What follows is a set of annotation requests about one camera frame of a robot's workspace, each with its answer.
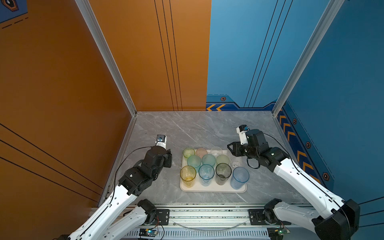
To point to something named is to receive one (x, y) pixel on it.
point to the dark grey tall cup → (223, 172)
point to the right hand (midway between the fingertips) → (230, 145)
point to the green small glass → (188, 151)
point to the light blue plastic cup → (240, 176)
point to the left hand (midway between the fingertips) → (167, 148)
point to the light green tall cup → (223, 159)
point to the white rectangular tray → (214, 188)
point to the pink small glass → (201, 152)
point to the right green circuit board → (277, 233)
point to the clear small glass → (216, 151)
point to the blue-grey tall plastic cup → (206, 172)
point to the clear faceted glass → (236, 161)
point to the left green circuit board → (145, 232)
